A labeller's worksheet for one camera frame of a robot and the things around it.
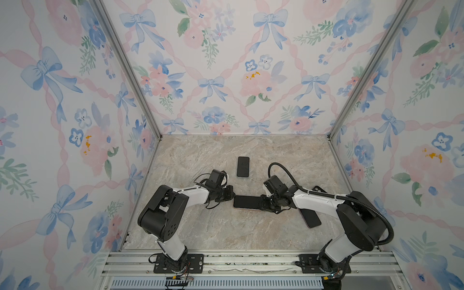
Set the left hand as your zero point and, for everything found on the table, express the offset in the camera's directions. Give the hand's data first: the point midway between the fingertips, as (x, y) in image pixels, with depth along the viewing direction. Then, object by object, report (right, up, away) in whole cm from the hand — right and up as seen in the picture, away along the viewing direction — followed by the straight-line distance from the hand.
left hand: (236, 194), depth 92 cm
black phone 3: (+35, -9, -8) cm, 37 cm away
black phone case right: (+44, +2, +3) cm, 44 cm away
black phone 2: (+6, -4, +2) cm, 8 cm away
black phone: (+4, +13, +12) cm, 18 cm away
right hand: (+10, -5, -3) cm, 12 cm away
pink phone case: (+4, -6, -4) cm, 9 cm away
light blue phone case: (+8, +13, +13) cm, 20 cm away
